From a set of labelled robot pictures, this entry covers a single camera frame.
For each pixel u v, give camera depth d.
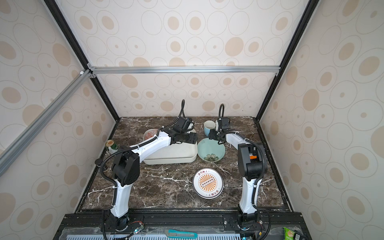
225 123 0.81
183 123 0.73
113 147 0.91
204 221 0.75
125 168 0.52
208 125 1.04
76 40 0.80
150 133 1.02
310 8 0.68
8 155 0.51
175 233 0.70
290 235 0.69
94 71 0.92
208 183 0.86
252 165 0.54
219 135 0.76
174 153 1.02
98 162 0.88
